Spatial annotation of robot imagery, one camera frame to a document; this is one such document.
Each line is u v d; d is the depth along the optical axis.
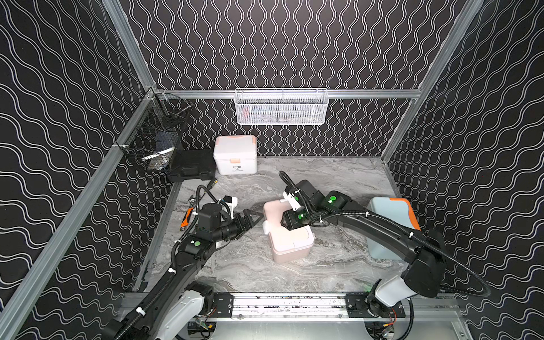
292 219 0.68
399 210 0.83
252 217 0.69
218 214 0.60
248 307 0.76
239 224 0.66
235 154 1.04
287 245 0.73
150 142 0.94
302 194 0.59
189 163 1.19
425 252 0.43
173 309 0.55
